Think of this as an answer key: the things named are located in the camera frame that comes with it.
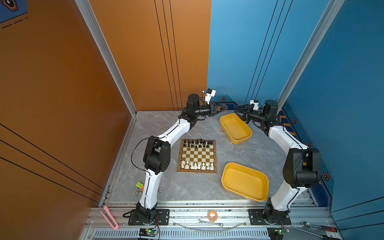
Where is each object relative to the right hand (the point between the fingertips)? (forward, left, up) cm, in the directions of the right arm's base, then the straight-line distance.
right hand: (233, 109), depth 83 cm
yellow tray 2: (-30, -7, -30) cm, 43 cm away
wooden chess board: (-15, +21, -26) cm, 37 cm away
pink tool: (-47, +66, -27) cm, 85 cm away
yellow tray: (+7, -9, -28) cm, 30 cm away
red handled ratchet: (-51, -30, -27) cm, 65 cm away
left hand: (-3, +4, +4) cm, 7 cm away
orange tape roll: (-47, +13, -30) cm, 57 cm away
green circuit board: (-54, +46, -29) cm, 76 cm away
